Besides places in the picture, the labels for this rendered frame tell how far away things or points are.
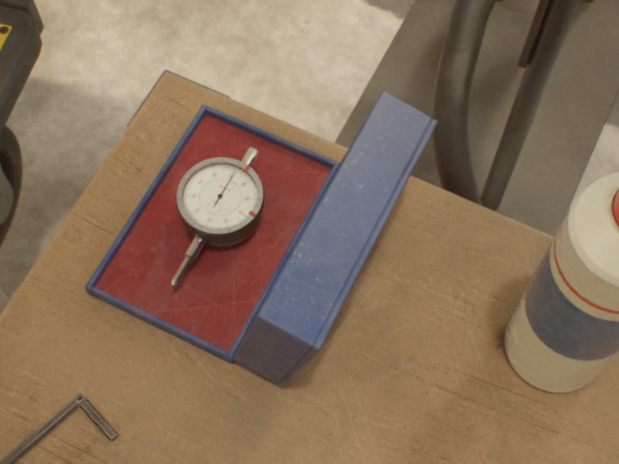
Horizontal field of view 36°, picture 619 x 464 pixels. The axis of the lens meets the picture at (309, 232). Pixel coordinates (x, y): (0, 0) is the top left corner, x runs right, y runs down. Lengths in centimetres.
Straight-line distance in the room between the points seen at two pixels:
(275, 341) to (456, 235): 18
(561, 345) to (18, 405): 34
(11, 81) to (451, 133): 41
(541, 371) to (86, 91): 86
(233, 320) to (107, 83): 73
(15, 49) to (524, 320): 58
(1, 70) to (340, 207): 49
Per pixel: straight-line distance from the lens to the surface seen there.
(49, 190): 125
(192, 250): 63
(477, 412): 63
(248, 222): 63
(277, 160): 68
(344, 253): 53
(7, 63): 96
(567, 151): 127
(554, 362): 59
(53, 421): 63
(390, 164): 56
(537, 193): 123
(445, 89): 80
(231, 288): 64
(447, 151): 81
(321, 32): 134
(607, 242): 48
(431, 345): 64
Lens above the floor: 107
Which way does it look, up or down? 64 degrees down
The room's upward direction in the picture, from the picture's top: straight up
